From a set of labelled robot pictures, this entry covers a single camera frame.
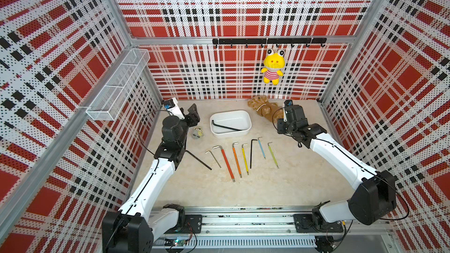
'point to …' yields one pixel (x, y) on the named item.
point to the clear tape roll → (197, 133)
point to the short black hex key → (224, 127)
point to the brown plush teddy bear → (270, 110)
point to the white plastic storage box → (241, 119)
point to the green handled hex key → (272, 154)
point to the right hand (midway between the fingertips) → (284, 121)
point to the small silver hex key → (209, 151)
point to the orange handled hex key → (237, 159)
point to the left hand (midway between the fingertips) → (192, 106)
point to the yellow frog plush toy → (273, 61)
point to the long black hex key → (199, 160)
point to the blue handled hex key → (259, 141)
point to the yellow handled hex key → (244, 157)
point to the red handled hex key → (226, 160)
